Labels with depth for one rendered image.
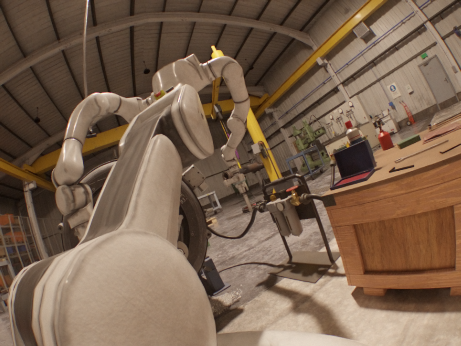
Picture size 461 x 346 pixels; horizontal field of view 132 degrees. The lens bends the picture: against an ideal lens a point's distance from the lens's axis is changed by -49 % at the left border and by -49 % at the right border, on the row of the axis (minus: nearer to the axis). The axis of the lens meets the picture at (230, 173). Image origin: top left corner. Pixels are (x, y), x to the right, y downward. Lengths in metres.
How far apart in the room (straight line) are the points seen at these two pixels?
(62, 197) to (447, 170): 0.93
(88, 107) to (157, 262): 0.57
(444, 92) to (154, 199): 10.47
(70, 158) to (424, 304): 1.13
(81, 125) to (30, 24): 8.33
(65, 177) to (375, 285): 1.04
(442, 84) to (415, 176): 9.91
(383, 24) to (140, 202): 11.29
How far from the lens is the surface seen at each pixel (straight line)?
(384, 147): 1.27
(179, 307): 0.16
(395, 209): 0.67
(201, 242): 1.00
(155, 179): 0.28
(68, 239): 1.02
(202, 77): 0.85
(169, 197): 0.29
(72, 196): 0.50
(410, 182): 0.63
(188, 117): 0.42
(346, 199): 0.71
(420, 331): 0.77
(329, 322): 0.87
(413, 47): 10.78
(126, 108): 0.86
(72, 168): 0.52
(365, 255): 0.82
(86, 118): 0.64
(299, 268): 1.30
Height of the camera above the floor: 0.62
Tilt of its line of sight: 5 degrees up
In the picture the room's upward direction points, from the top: 23 degrees counter-clockwise
